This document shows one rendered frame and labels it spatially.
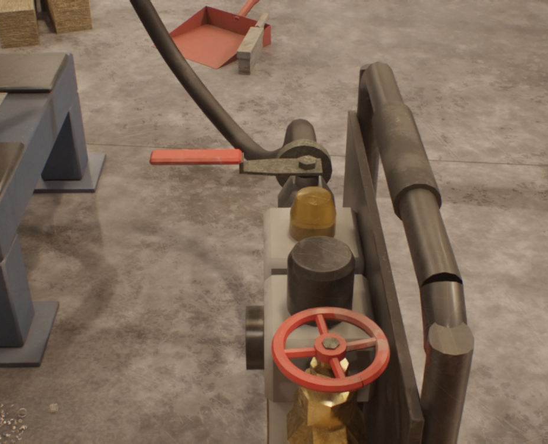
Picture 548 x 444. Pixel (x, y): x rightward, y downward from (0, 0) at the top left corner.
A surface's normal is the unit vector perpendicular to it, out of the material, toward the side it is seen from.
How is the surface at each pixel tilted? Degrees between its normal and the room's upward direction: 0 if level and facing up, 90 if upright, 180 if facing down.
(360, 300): 0
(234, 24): 90
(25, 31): 90
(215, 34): 0
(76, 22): 90
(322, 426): 90
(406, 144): 0
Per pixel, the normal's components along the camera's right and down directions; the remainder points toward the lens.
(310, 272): -0.33, 0.10
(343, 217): 0.00, -0.83
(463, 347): 0.08, -0.70
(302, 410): -0.92, 0.22
